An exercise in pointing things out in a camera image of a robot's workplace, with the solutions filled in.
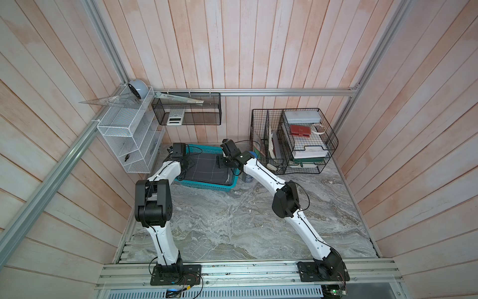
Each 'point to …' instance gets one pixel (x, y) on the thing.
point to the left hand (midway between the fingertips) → (189, 164)
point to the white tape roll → (318, 129)
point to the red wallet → (299, 130)
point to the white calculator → (176, 116)
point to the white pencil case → (300, 117)
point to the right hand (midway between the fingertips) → (219, 160)
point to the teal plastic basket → (205, 149)
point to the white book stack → (310, 152)
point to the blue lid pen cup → (245, 177)
